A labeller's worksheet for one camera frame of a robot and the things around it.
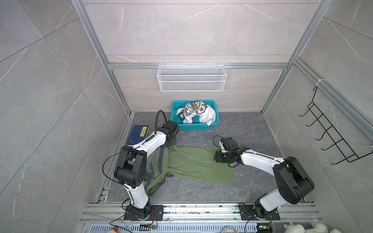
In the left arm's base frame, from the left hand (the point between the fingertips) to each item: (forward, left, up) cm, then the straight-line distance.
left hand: (171, 140), depth 94 cm
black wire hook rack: (-25, -78, +25) cm, 85 cm away
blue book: (+9, +25, -4) cm, 27 cm away
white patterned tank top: (+22, -26, +1) cm, 34 cm away
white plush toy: (-49, -72, -3) cm, 87 cm away
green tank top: (-15, -10, -7) cm, 19 cm away
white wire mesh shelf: (+37, -15, +22) cm, 46 cm away
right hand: (-11, -31, -5) cm, 33 cm away
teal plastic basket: (+33, -3, +1) cm, 33 cm away
